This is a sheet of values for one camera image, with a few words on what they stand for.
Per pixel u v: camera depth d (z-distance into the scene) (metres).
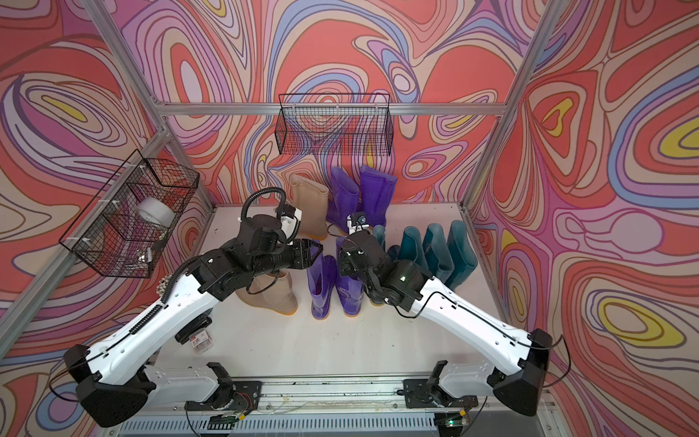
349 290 0.78
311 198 0.89
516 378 0.38
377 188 0.96
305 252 0.59
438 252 0.72
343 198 0.95
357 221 0.59
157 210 0.75
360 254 0.47
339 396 0.75
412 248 0.77
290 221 0.60
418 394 0.73
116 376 0.38
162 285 0.75
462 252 0.75
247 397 0.73
